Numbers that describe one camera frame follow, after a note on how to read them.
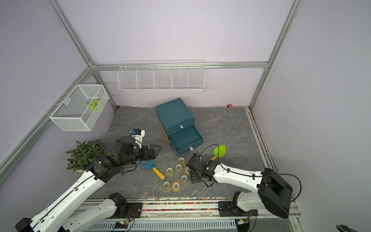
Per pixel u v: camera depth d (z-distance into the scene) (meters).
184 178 0.83
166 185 0.81
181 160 0.91
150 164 0.89
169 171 0.87
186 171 0.86
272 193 0.41
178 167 0.87
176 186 0.81
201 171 0.62
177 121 0.85
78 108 0.82
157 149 0.68
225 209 0.73
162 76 0.99
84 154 0.70
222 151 0.95
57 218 0.40
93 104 0.81
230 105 1.24
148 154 0.62
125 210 0.67
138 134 0.64
